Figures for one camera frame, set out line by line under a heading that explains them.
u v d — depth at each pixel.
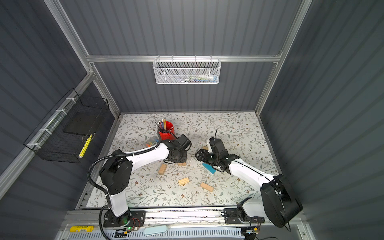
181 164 0.89
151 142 1.02
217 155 0.66
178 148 0.68
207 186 0.83
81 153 0.66
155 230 0.68
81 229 0.69
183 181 0.85
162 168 0.89
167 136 0.95
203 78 0.91
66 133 0.73
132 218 0.72
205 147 1.00
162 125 0.96
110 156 0.47
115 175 0.49
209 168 0.92
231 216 0.72
